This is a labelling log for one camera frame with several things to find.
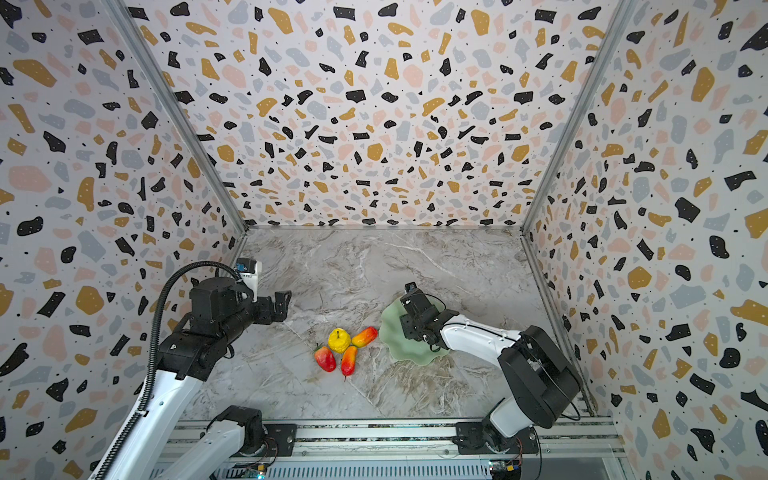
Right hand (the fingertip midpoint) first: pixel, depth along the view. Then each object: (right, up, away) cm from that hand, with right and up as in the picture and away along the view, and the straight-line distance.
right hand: (409, 313), depth 90 cm
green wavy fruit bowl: (-4, -9, -1) cm, 10 cm away
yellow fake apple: (-20, -7, -5) cm, 22 cm away
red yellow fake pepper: (-17, -12, -7) cm, 22 cm away
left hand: (-34, +10, -19) cm, 40 cm away
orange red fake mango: (-13, -7, -1) cm, 15 cm away
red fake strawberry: (-24, -11, -6) cm, 27 cm away
